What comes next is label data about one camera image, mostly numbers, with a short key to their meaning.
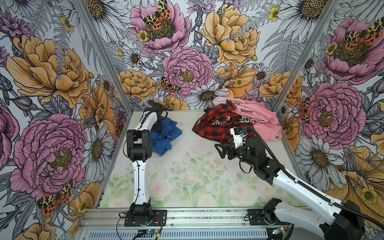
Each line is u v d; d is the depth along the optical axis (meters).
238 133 0.65
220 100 1.11
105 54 0.89
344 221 0.39
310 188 0.46
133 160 0.63
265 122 1.07
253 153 0.57
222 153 0.68
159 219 0.73
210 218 0.76
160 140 0.96
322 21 0.76
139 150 0.63
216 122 1.11
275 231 0.72
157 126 0.89
